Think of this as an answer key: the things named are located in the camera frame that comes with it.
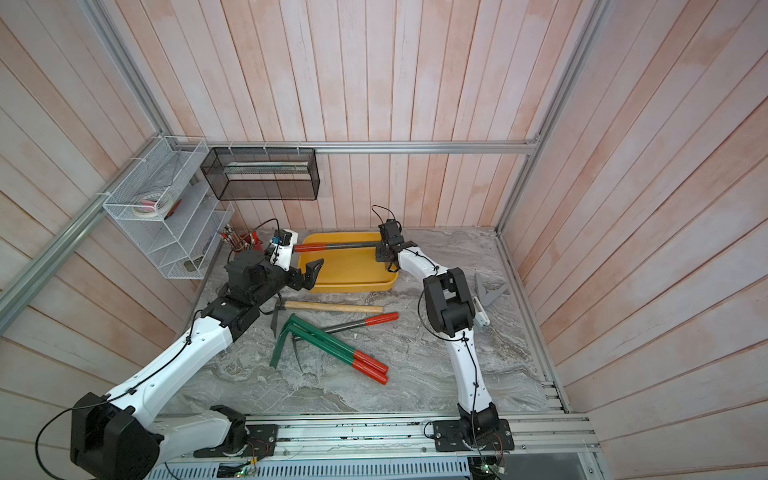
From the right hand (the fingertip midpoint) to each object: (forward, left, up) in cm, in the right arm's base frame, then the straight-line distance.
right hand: (383, 248), depth 109 cm
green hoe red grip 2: (-43, +5, -2) cm, 44 cm away
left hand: (-23, +19, +23) cm, 38 cm away
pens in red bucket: (-7, +50, +15) cm, 53 cm away
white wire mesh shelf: (-20, +53, +26) cm, 62 cm away
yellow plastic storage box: (-8, +13, -4) cm, 16 cm away
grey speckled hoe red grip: (-4, +21, +5) cm, 22 cm away
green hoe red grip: (-31, +26, +2) cm, 41 cm away
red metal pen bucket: (-5, +44, +8) cm, 45 cm away
